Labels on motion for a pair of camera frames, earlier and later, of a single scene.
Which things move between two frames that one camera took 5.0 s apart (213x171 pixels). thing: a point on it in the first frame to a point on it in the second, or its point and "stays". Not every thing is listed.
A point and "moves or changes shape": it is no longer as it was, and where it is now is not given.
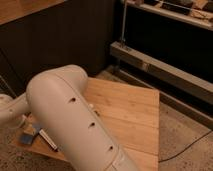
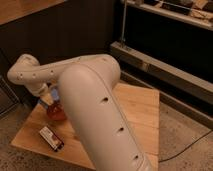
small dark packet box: [48, 139] stays
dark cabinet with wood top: [39, 36] stays
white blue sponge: [27, 136] moves or changes shape
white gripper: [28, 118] to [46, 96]
